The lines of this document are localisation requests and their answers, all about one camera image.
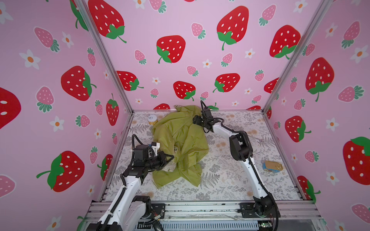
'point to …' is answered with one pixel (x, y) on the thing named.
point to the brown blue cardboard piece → (272, 166)
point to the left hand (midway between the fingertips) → (173, 156)
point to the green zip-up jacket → (180, 133)
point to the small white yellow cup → (152, 119)
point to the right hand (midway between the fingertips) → (196, 119)
